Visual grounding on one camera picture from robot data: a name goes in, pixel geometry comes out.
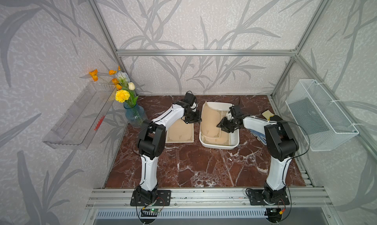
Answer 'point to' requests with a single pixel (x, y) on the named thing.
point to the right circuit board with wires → (274, 214)
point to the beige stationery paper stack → (225, 137)
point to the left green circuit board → (151, 212)
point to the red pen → (99, 123)
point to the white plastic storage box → (234, 135)
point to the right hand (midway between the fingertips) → (218, 125)
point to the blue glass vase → (135, 114)
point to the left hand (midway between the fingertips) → (201, 119)
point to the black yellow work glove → (270, 116)
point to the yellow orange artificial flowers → (125, 93)
